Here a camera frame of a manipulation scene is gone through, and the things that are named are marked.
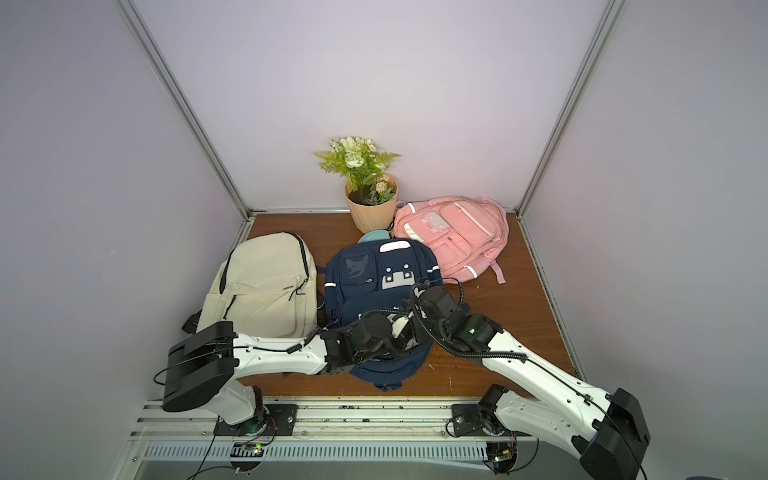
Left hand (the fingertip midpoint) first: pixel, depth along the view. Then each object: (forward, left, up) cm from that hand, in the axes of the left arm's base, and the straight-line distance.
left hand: (416, 325), depth 77 cm
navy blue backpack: (+19, +12, -6) cm, 23 cm away
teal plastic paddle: (+37, +14, -7) cm, 41 cm away
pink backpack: (+40, -20, -8) cm, 45 cm away
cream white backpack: (+18, +50, -11) cm, 54 cm away
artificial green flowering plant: (+48, +18, +18) cm, 54 cm away
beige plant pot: (+40, +14, 0) cm, 42 cm away
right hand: (+4, 0, +4) cm, 5 cm away
